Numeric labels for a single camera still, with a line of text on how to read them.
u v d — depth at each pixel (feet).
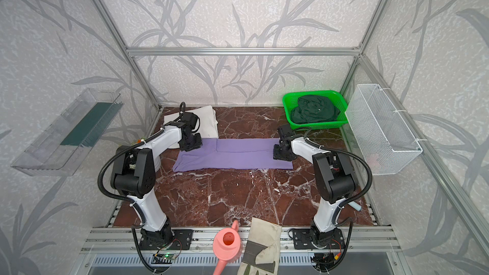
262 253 2.30
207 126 3.54
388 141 2.00
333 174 1.60
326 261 2.39
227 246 2.07
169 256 2.30
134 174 1.63
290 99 3.87
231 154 3.26
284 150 2.37
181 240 2.37
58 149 2.10
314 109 3.65
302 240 2.39
